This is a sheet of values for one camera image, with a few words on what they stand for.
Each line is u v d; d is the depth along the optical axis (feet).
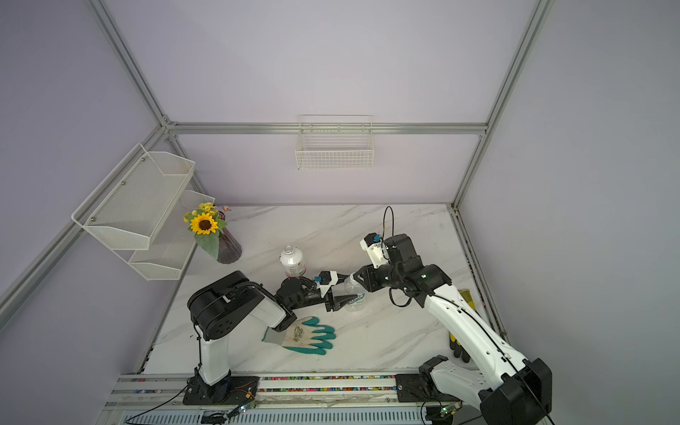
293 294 2.32
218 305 1.70
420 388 2.40
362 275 2.44
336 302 2.45
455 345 2.63
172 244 3.05
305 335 2.69
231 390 2.30
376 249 2.22
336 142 3.08
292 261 2.64
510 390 1.23
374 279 2.15
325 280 2.32
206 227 2.63
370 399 2.39
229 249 3.14
